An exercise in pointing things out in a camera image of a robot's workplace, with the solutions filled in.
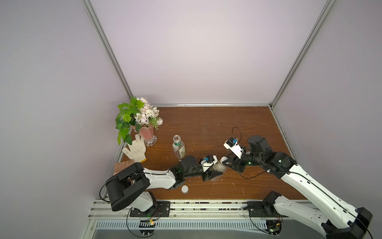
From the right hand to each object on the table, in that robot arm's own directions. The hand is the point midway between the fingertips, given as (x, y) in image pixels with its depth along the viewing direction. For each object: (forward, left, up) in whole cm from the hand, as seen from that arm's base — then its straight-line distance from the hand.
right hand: (225, 156), depth 70 cm
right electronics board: (-25, -24, -24) cm, 42 cm away
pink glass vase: (+16, +44, -5) cm, 47 cm away
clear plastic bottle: (-2, +3, -9) cm, 10 cm away
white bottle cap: (-10, +21, -20) cm, 31 cm away
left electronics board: (-26, +39, -23) cm, 52 cm away
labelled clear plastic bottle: (+9, +25, -8) cm, 28 cm away
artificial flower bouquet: (+17, +47, +11) cm, 51 cm away
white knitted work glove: (+12, +54, -19) cm, 58 cm away
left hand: (-3, +2, -8) cm, 9 cm away
